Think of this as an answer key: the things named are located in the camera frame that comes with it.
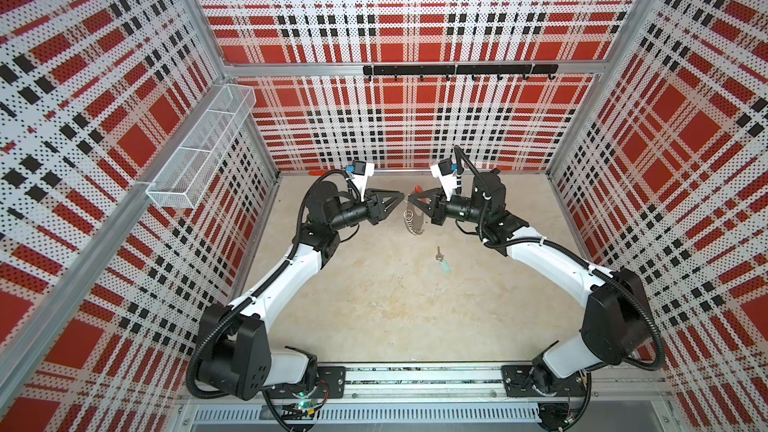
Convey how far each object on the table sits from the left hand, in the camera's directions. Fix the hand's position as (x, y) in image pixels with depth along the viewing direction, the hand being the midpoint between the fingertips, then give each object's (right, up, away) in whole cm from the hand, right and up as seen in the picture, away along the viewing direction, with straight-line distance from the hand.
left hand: (401, 199), depth 72 cm
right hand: (+2, 0, +1) cm, 2 cm away
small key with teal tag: (+14, -21, +24) cm, 34 cm away
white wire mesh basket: (-68, +7, +19) cm, 70 cm away
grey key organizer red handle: (+3, -4, +3) cm, 6 cm away
